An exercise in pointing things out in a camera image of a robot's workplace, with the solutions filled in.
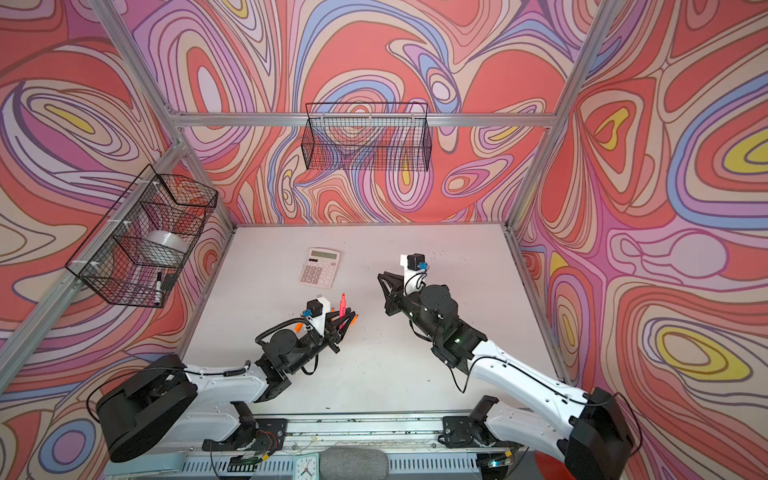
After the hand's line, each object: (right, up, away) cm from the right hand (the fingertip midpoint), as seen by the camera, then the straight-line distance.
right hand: (382, 282), depth 72 cm
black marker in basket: (-55, -1, 0) cm, 55 cm away
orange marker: (-7, -10, +5) cm, 13 cm away
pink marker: (-10, -6, +1) cm, 11 cm away
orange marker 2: (-18, -9, -8) cm, 22 cm away
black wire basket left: (-59, +8, -2) cm, 59 cm away
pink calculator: (-23, +2, +32) cm, 39 cm away
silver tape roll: (-54, +11, +1) cm, 55 cm away
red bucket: (+40, -43, -4) cm, 59 cm away
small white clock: (-17, -42, -5) cm, 46 cm away
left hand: (-7, -8, +4) cm, 12 cm away
